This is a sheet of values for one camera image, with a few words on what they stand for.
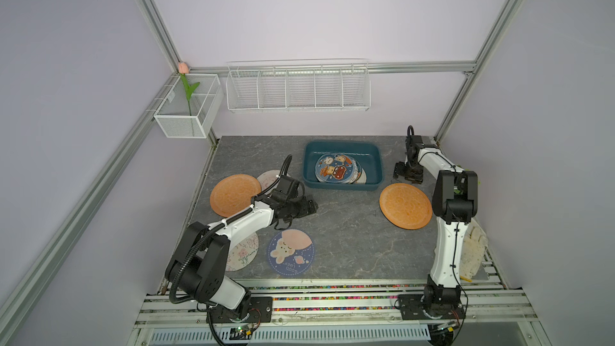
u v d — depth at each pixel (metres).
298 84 0.96
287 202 0.69
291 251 0.86
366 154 1.15
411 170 0.89
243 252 0.86
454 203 0.60
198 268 0.43
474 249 0.85
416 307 0.74
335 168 1.06
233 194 1.01
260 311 0.73
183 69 0.89
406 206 0.97
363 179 1.05
